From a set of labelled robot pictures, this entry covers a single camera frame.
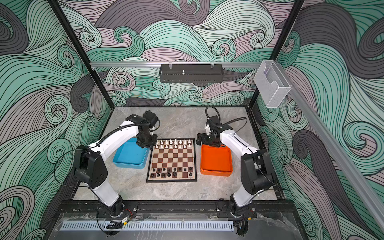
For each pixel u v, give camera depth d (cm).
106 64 151
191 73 94
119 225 71
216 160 87
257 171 45
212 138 68
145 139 72
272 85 78
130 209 73
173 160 90
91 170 45
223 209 73
